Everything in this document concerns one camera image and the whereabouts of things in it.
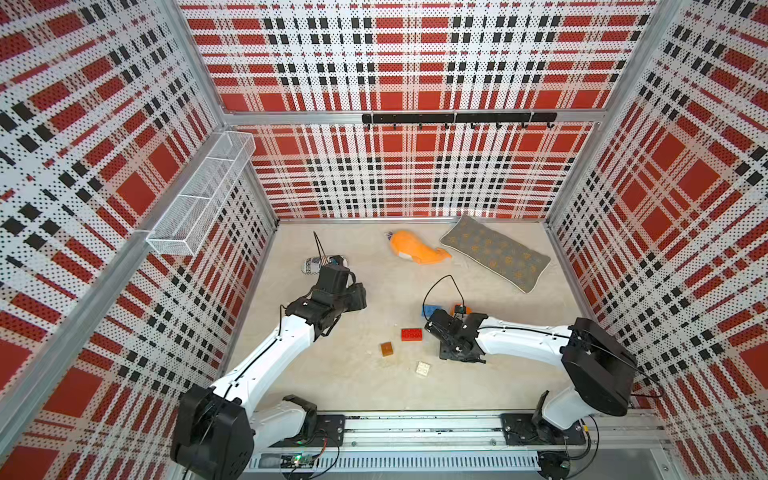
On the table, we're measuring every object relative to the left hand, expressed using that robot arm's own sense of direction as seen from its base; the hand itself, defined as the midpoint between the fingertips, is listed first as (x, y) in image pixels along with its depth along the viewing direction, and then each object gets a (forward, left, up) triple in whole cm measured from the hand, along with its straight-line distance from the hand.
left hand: (360, 292), depth 85 cm
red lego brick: (-8, -15, -12) cm, 20 cm away
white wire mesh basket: (+20, +54, +9) cm, 58 cm away
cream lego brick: (-18, -18, -12) cm, 28 cm away
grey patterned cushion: (+19, -51, -10) cm, 55 cm away
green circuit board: (-39, +13, -12) cm, 42 cm away
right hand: (-12, -28, -12) cm, 33 cm away
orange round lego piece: (-4, -27, -2) cm, 27 cm away
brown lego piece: (-12, -8, -12) cm, 19 cm away
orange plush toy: (+27, -14, -12) cm, 33 cm away
